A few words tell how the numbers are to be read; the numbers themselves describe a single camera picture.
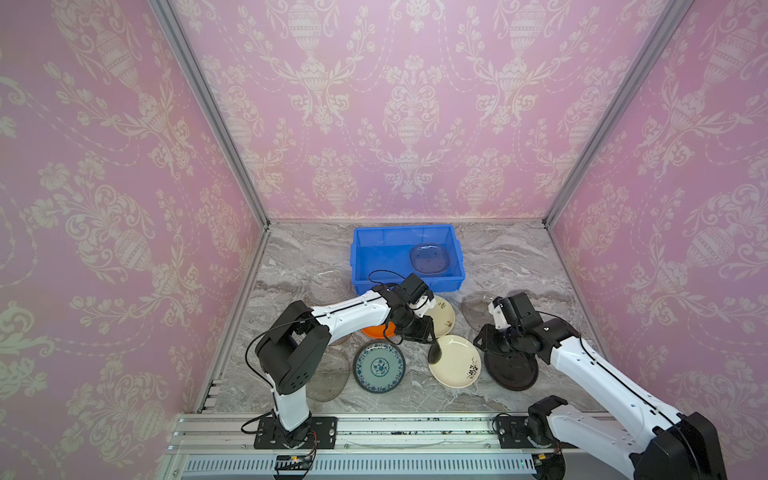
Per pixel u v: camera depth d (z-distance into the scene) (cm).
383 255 110
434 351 86
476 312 96
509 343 68
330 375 83
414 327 75
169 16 70
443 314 95
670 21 69
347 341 90
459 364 85
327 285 103
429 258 109
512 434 73
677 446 39
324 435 74
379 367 85
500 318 68
